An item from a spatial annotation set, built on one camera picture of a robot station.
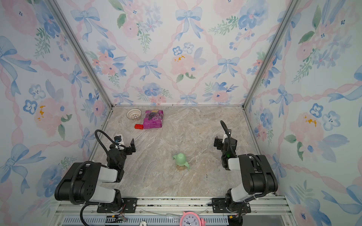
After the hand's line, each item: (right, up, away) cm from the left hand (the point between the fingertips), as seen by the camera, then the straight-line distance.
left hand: (126, 139), depth 89 cm
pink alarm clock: (+40, -36, -21) cm, 58 cm away
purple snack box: (+14, +13, +14) cm, 23 cm away
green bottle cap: (+34, -9, -13) cm, 38 cm away
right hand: (+64, +1, +5) cm, 65 cm away
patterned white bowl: (-3, +18, +24) cm, 30 cm away
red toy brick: (+3, +7, +16) cm, 18 cm away
